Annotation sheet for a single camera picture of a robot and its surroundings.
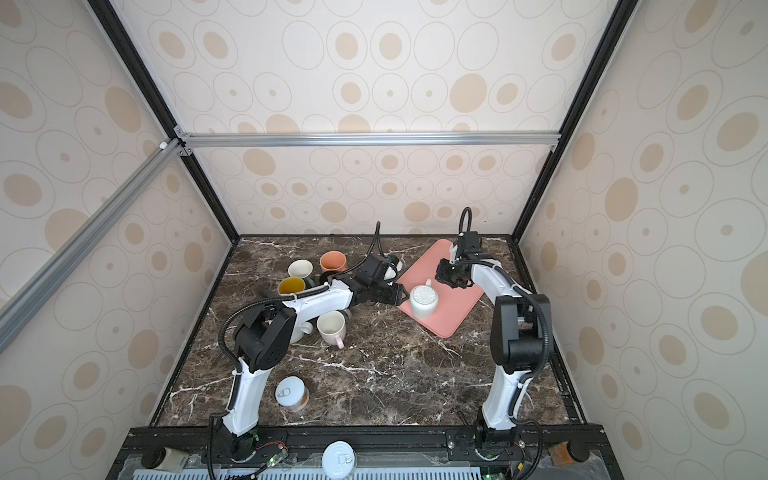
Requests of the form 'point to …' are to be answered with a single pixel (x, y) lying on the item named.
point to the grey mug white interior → (301, 268)
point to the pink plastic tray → (454, 303)
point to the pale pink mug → (331, 326)
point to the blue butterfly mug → (289, 286)
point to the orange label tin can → (292, 394)
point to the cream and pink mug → (333, 261)
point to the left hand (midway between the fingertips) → (415, 291)
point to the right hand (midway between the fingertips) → (440, 274)
